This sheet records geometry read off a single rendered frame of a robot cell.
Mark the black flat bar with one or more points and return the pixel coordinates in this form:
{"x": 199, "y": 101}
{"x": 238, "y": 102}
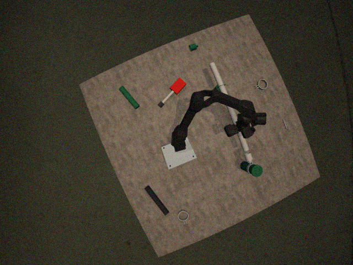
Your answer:
{"x": 156, "y": 200}

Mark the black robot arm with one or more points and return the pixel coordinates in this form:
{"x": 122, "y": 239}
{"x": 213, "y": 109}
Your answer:
{"x": 245, "y": 107}

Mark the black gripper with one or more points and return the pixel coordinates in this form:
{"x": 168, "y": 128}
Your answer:
{"x": 233, "y": 129}

